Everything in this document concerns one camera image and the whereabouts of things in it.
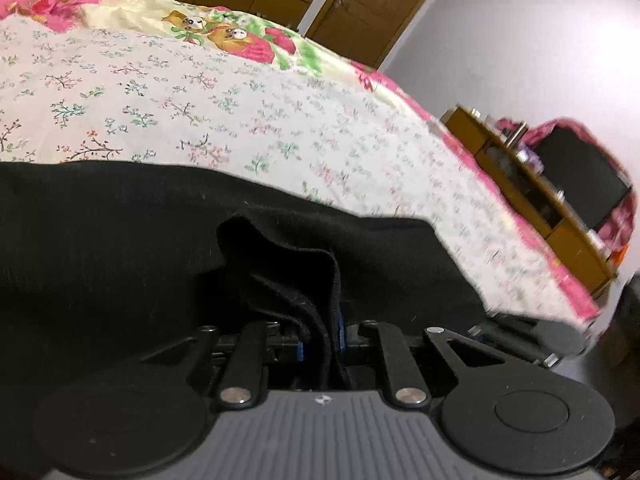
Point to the wooden door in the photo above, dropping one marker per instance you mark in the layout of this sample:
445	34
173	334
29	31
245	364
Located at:
370	10

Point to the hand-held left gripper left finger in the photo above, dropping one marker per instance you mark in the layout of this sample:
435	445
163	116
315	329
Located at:
299	351

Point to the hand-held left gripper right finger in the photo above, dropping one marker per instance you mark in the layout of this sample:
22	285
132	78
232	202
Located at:
340	332

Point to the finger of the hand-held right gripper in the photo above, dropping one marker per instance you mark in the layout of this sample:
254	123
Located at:
545	337

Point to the floral printed blanket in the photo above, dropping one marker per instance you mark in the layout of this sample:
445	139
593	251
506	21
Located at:
200	85

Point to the orange object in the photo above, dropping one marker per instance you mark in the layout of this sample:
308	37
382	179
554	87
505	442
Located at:
620	256

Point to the television with pink cover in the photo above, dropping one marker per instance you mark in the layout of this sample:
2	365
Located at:
580	175

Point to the black pants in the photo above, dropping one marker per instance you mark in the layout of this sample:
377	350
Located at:
125	235

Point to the wooden cabinet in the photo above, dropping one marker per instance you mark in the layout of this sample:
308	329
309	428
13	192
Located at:
570	240

